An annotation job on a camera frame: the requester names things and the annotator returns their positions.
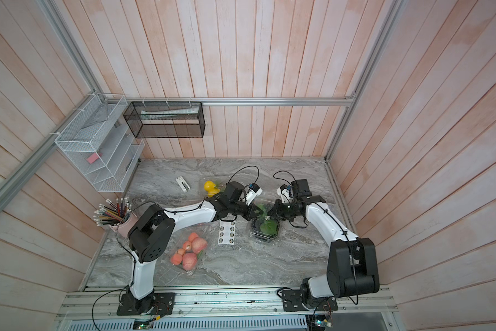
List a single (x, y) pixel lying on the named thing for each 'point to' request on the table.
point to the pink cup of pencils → (116, 213)
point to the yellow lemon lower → (211, 192)
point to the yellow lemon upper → (209, 185)
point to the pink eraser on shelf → (92, 158)
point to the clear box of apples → (189, 250)
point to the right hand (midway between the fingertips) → (268, 211)
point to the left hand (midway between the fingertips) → (261, 215)
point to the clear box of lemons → (220, 183)
